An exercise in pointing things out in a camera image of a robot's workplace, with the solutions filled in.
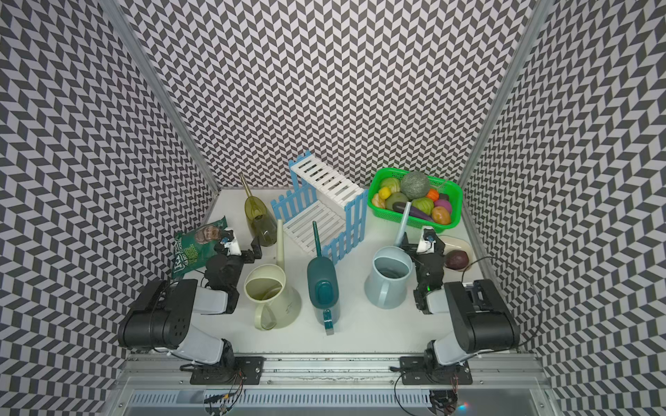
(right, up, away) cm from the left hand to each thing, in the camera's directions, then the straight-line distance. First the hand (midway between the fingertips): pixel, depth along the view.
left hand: (246, 235), depth 90 cm
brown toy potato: (+72, +7, +8) cm, 73 cm away
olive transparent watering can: (+3, +6, +6) cm, 9 cm away
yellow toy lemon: (+51, +16, +15) cm, 56 cm away
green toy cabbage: (+67, +11, +12) cm, 68 cm away
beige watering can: (+10, -15, -7) cm, 20 cm away
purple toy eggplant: (+57, +10, +11) cm, 59 cm away
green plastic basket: (+78, +19, +17) cm, 82 cm away
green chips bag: (-20, -4, +4) cm, 21 cm away
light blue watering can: (+46, -12, -20) cm, 52 cm away
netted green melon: (+63, +19, +12) cm, 67 cm away
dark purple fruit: (+74, -8, -1) cm, 74 cm away
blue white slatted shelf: (+28, +14, -9) cm, 32 cm away
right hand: (+61, 0, -1) cm, 61 cm away
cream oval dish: (+80, -4, +11) cm, 81 cm away
